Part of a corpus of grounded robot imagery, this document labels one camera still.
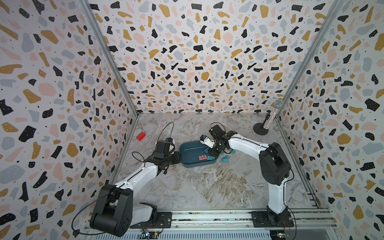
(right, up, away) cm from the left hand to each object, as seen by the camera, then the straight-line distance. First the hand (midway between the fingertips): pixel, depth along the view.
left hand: (181, 155), depth 88 cm
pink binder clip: (+12, -3, +6) cm, 14 cm away
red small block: (-31, +10, +17) cm, 37 cm away
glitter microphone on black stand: (+56, +15, +21) cm, 62 cm away
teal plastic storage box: (+4, 0, +13) cm, 13 cm away
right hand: (+18, +1, +6) cm, 19 cm away
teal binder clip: (+18, -3, +7) cm, 19 cm away
